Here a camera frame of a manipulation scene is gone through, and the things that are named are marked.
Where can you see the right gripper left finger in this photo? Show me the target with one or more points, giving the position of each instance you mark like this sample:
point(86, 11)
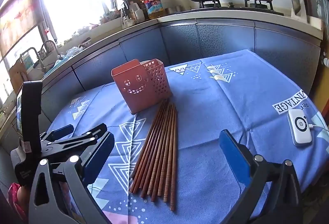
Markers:
point(61, 195)

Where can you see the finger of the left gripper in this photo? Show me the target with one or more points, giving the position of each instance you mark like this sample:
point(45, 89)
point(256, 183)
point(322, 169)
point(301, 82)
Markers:
point(65, 148)
point(54, 135)

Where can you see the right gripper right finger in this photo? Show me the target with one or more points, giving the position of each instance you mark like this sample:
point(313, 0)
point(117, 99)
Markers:
point(283, 203)

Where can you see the brown wooden chopstick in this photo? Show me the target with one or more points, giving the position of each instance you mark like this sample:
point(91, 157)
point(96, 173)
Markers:
point(174, 164)
point(163, 160)
point(159, 149)
point(143, 193)
point(136, 180)
point(156, 135)
point(149, 135)
point(165, 193)

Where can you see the white kitchen countertop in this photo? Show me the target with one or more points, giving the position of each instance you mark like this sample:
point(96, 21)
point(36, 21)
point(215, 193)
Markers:
point(180, 21)

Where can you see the chrome sink faucet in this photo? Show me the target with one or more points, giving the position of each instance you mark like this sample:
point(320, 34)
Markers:
point(31, 59)

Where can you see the pink patterned sleeve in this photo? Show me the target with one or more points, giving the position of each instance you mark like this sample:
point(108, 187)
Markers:
point(19, 198)

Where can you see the white portable device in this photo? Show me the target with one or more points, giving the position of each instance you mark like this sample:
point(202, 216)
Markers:
point(300, 130)

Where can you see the blue patterned tablecloth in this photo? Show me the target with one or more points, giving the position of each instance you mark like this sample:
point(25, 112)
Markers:
point(239, 92)

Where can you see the pink plastic utensil holder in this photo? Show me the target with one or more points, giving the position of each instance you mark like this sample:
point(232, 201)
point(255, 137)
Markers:
point(142, 84)

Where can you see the dish rack with items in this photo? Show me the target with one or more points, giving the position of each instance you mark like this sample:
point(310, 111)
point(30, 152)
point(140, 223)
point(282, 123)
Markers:
point(132, 12)

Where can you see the yellow cooking oil bottle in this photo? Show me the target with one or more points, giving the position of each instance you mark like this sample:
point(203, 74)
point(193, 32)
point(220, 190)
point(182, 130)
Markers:
point(154, 8)

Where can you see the gas stove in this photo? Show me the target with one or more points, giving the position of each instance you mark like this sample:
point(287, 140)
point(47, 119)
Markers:
point(249, 5)

